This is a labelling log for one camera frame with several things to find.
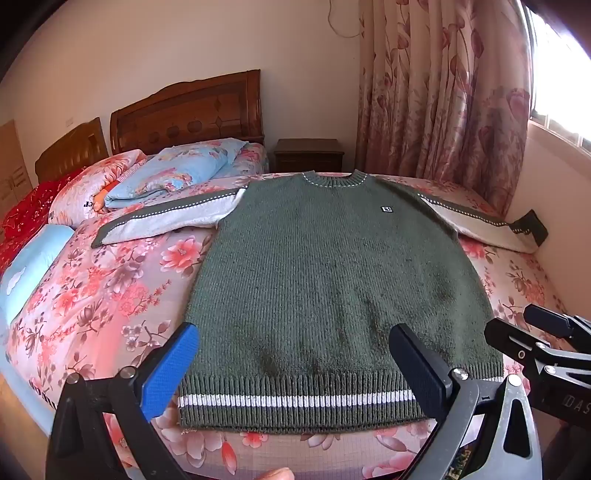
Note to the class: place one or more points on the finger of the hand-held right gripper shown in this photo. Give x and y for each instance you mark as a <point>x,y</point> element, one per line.
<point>547,317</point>
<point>508,339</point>

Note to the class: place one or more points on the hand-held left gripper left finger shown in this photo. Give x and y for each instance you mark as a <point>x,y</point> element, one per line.
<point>170,364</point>

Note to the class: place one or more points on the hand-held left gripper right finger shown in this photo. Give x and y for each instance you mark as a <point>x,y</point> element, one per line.
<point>421,369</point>

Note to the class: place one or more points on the green knit sweater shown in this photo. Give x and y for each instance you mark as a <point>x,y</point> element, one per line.
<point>323,277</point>

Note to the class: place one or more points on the person's left hand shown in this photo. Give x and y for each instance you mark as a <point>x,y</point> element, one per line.
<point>274,474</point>

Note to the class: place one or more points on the bed with floral sheet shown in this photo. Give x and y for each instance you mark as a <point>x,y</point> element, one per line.
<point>115,300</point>

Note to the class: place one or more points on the light blue pillow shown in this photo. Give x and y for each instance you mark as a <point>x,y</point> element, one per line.
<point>32,263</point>

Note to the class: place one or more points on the pink floral pillow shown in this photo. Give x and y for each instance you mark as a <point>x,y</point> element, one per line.
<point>87,184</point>

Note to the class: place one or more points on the folded blue floral quilt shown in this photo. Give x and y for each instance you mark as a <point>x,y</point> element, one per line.
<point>184,166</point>

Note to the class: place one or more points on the red blanket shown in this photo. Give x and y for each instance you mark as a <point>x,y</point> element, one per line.
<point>27,212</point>

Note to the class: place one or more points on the pastel floral pillow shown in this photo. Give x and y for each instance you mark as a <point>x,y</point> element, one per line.
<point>254,159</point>

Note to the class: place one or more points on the window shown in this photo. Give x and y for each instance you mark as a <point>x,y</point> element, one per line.
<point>563,83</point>

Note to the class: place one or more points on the small wooden headboard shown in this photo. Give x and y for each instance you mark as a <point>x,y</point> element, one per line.
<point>74,147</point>

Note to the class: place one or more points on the dark wooden nightstand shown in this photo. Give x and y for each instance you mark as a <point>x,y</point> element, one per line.
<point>309,157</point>

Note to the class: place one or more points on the pink floral curtain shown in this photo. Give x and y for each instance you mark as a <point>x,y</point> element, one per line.
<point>438,92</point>

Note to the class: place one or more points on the large wooden headboard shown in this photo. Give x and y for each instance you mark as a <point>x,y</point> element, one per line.
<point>194,110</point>

